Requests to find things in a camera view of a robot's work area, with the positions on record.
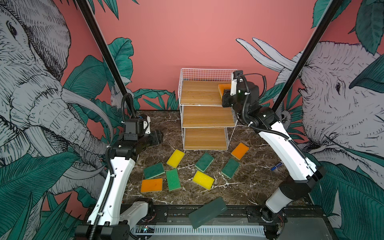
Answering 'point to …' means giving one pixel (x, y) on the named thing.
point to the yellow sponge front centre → (203, 180)
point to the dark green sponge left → (154, 170)
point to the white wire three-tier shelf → (207, 125)
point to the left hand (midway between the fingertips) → (157, 132)
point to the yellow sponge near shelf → (176, 158)
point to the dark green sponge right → (230, 168)
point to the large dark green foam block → (208, 212)
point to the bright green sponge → (173, 179)
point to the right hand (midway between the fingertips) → (224, 87)
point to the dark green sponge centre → (204, 162)
